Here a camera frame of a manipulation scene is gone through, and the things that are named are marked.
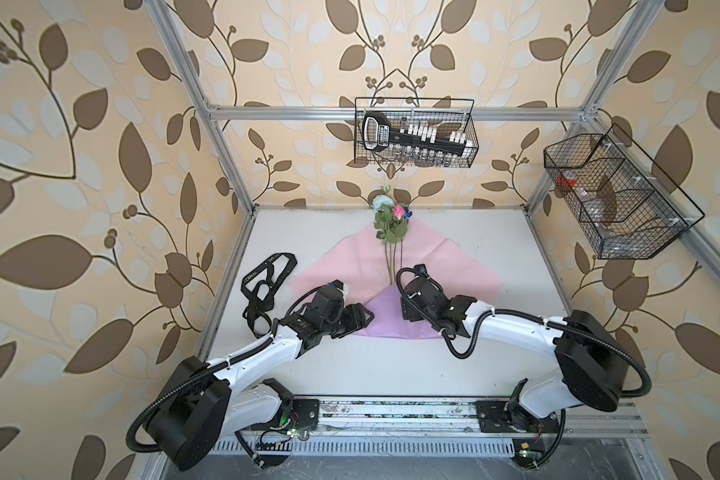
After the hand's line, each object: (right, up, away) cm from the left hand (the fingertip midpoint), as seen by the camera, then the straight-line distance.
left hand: (372, 317), depth 82 cm
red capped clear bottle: (+60, +30, -3) cm, 68 cm away
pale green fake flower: (+5, +27, +27) cm, 39 cm away
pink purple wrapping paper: (-4, +12, +21) cm, 25 cm away
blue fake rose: (+14, +32, +33) cm, 48 cm away
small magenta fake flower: (+10, +32, +26) cm, 42 cm away
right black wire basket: (+63, +28, -8) cm, 70 cm away
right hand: (+13, +3, +5) cm, 14 cm away
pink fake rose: (+6, +13, +20) cm, 24 cm away
